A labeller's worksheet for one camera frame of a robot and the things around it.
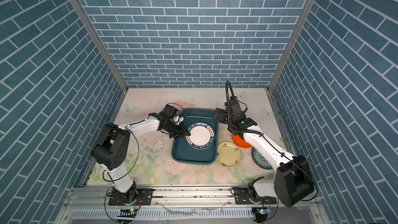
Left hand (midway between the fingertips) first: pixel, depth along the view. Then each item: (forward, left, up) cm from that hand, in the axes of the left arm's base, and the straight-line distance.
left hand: (189, 134), depth 89 cm
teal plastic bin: (-8, +4, -7) cm, 12 cm away
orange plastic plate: (-2, -29, -4) cm, 30 cm away
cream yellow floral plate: (-10, -22, -5) cm, 25 cm away
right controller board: (-37, -36, -6) cm, 52 cm away
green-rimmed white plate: (+1, -8, -4) cm, 9 cm away
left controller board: (-36, +27, -9) cm, 46 cm away
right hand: (+7, -17, +13) cm, 23 cm away
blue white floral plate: (-13, -40, -6) cm, 43 cm away
